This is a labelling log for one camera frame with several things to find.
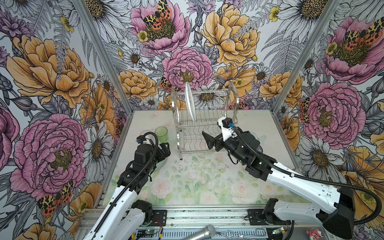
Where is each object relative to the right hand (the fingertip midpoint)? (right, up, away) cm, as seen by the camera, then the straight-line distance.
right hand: (210, 132), depth 68 cm
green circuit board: (-32, -48, +4) cm, 57 cm away
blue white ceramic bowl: (+32, -11, +24) cm, 42 cm away
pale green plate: (-28, -21, +22) cm, 41 cm away
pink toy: (+46, -45, -1) cm, 64 cm away
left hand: (-24, -11, +10) cm, 28 cm away
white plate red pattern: (-10, +16, +17) cm, 25 cm away
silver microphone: (-1, -44, -1) cm, 44 cm away
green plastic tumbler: (-30, -2, +35) cm, 46 cm away
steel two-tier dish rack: (+7, +18, +59) cm, 62 cm away
